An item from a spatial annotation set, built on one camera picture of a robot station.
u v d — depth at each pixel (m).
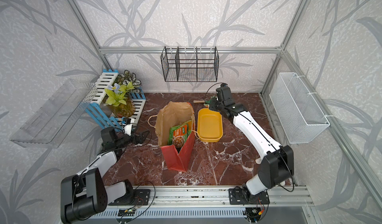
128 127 0.76
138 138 0.77
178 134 0.88
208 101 1.15
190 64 1.07
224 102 0.61
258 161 0.86
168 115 0.87
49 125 0.66
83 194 0.46
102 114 0.83
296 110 0.64
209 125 0.99
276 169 0.44
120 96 0.87
